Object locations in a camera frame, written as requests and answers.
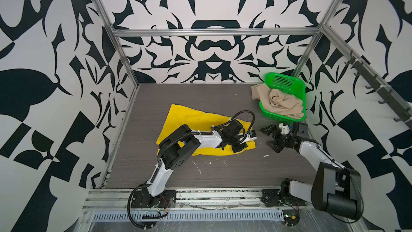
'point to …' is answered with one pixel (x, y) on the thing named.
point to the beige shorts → (277, 102)
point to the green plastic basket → (293, 86)
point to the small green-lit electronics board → (291, 217)
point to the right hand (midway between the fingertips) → (265, 134)
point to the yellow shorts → (200, 120)
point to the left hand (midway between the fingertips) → (248, 141)
